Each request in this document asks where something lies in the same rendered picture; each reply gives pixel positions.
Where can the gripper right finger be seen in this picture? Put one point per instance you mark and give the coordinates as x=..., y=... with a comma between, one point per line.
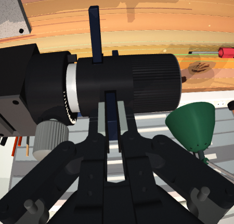
x=139, y=154

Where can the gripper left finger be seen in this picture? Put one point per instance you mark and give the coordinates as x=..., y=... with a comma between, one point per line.
x=91, y=154

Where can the dark blue blade tab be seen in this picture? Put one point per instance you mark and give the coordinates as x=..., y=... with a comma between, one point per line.
x=111, y=110

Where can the grey slatted rack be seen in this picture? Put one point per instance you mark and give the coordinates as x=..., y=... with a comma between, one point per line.
x=150, y=122

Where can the grey knurled clamp knob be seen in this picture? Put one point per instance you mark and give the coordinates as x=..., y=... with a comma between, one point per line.
x=49, y=136

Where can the black shutter barrel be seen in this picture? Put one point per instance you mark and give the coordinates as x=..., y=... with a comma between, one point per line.
x=146, y=85

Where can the short dark blue blade stub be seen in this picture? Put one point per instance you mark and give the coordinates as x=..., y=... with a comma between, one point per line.
x=115, y=52

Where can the black framing projector body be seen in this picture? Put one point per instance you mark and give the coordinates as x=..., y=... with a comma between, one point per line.
x=16, y=72

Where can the long dark blue shutter blade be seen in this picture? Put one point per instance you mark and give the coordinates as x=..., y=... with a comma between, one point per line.
x=95, y=34

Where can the green desk lamp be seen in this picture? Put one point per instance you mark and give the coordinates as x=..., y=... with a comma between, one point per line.
x=192, y=125

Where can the tan wooden rod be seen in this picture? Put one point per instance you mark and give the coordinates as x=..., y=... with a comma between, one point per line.
x=27, y=146

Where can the short red rod tool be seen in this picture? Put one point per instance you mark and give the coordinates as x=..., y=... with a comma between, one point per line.
x=19, y=141

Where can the black round object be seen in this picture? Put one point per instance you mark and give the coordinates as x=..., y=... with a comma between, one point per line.
x=231, y=105

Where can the grey speckled box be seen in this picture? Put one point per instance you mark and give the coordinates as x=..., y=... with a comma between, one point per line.
x=11, y=12

